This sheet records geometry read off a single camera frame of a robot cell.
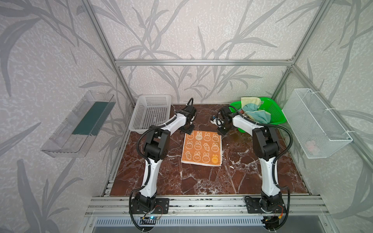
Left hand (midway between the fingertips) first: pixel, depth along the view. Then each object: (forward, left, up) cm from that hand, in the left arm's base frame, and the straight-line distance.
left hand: (188, 125), depth 101 cm
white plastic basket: (+18, +32, -5) cm, 37 cm away
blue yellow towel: (+17, -47, +1) cm, 50 cm away
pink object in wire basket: (-25, -64, +17) cm, 71 cm away
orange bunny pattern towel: (-16, -10, -3) cm, 19 cm away
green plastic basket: (+20, -62, +2) cm, 66 cm away
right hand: (+1, -24, -3) cm, 24 cm away
